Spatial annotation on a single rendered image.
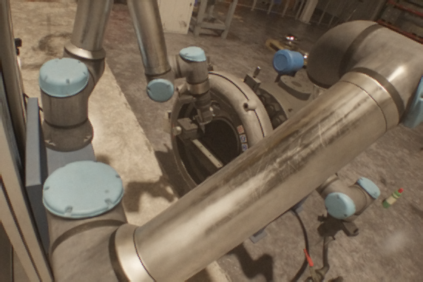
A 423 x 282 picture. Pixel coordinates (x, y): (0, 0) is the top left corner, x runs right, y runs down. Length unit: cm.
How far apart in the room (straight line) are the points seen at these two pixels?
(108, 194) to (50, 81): 46
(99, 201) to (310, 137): 36
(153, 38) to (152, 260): 60
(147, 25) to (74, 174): 46
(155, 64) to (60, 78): 29
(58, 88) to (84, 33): 22
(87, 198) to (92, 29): 62
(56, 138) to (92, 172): 44
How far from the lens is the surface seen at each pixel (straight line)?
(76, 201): 49
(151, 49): 80
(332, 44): 52
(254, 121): 111
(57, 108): 89
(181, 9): 511
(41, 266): 92
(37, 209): 68
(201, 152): 136
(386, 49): 48
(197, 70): 97
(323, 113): 40
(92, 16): 95
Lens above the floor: 144
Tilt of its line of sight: 37 degrees down
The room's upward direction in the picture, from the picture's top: 18 degrees clockwise
